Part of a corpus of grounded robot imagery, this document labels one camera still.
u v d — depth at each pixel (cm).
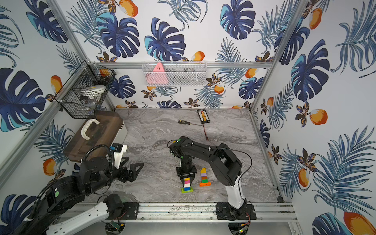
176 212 75
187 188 76
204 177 87
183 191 77
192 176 74
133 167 55
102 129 85
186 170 73
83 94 81
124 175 54
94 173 43
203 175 86
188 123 110
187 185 76
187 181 76
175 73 100
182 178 72
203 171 86
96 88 83
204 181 83
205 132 106
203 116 114
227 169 49
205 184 82
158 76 90
